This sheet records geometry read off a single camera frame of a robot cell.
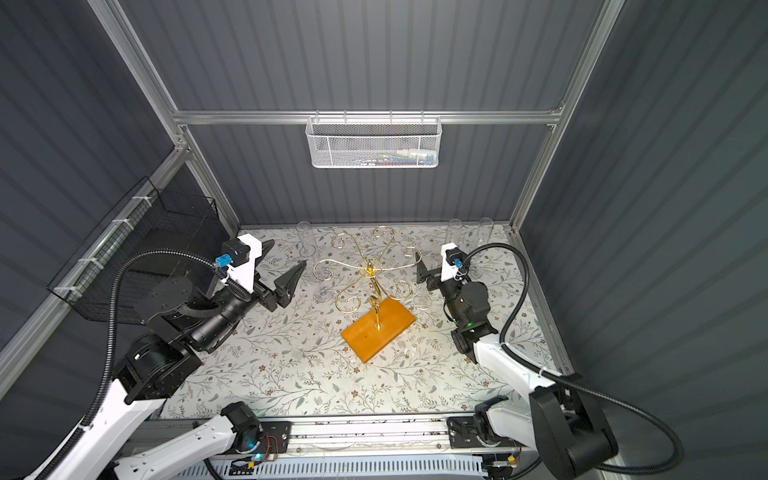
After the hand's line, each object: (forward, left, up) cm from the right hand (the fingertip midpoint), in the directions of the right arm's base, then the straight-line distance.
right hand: (439, 251), depth 76 cm
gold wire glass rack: (-9, +16, +1) cm, 19 cm away
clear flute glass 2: (+2, +3, -28) cm, 28 cm away
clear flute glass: (+14, -16, -8) cm, 23 cm away
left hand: (-14, +31, +17) cm, 39 cm away
